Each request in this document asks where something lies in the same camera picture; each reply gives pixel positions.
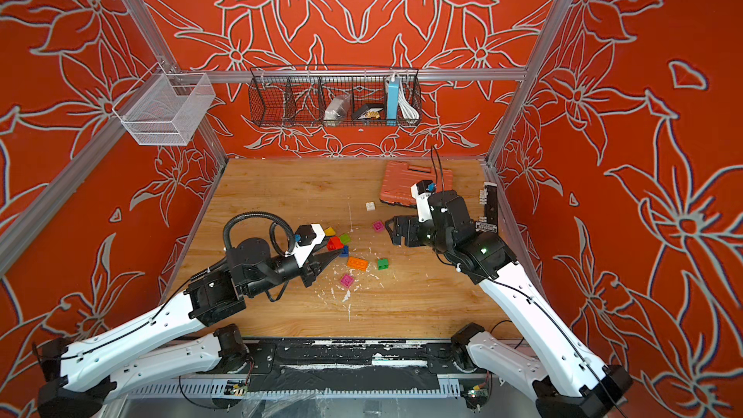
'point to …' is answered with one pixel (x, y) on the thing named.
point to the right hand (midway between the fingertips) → (393, 222)
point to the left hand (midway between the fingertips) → (336, 239)
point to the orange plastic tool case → (398, 178)
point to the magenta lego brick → (378, 226)
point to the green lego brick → (382, 264)
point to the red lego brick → (334, 243)
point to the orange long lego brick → (357, 263)
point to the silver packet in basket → (335, 109)
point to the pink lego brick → (346, 281)
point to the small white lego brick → (370, 206)
